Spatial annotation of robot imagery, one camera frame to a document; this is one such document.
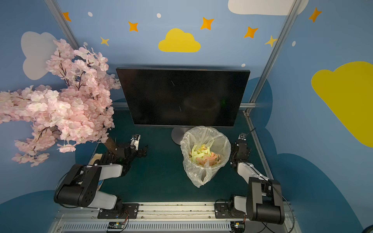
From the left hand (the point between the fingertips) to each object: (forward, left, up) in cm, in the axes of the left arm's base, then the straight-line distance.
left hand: (139, 141), depth 94 cm
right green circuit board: (-43, -58, -9) cm, 73 cm away
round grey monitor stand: (+14, -24, -9) cm, 29 cm away
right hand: (-1, -66, +2) cm, 66 cm away
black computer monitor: (+46, -28, 0) cm, 54 cm away
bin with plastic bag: (-7, -49, +12) cm, 51 cm away
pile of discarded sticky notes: (-9, -40, +3) cm, 41 cm away
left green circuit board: (-44, +4, -8) cm, 45 cm away
